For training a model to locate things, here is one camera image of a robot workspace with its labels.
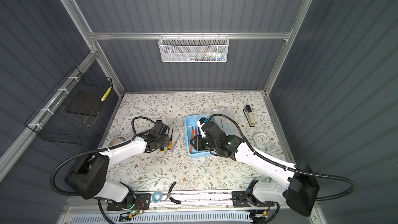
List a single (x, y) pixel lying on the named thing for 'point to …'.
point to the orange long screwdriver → (192, 137)
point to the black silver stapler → (248, 111)
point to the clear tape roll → (116, 140)
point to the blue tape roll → (157, 196)
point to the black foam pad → (86, 102)
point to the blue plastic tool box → (192, 129)
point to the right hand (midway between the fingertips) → (193, 143)
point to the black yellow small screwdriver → (162, 149)
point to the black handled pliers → (168, 194)
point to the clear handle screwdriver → (174, 144)
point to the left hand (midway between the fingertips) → (165, 139)
